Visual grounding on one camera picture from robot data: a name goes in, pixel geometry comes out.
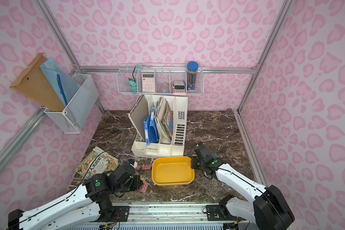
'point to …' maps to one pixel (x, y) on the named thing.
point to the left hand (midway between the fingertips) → (145, 180)
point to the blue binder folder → (151, 128)
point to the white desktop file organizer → (177, 147)
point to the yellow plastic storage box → (172, 171)
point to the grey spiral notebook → (138, 113)
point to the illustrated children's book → (97, 161)
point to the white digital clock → (179, 86)
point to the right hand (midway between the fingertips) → (193, 160)
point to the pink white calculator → (148, 82)
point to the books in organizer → (164, 117)
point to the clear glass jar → (165, 88)
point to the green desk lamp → (132, 84)
